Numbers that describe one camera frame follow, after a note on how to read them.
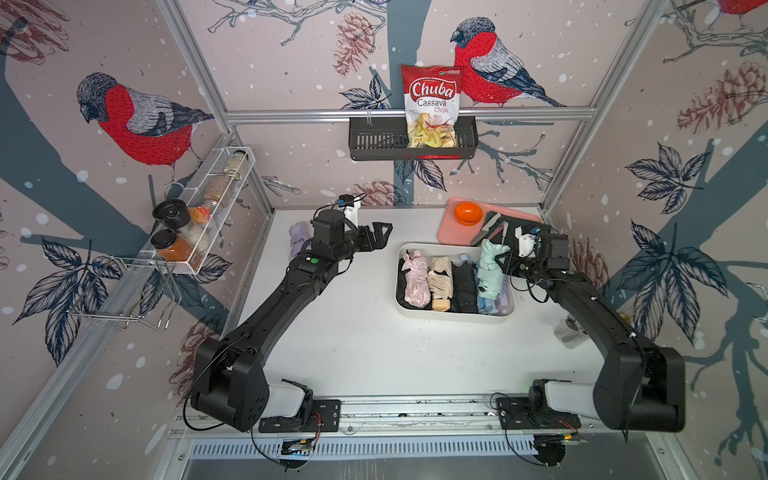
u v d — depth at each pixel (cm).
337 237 63
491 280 85
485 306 89
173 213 62
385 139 107
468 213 114
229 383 40
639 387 41
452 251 103
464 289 87
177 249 60
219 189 77
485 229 114
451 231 112
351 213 71
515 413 73
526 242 78
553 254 66
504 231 113
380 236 70
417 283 86
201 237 67
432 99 83
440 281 89
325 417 73
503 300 89
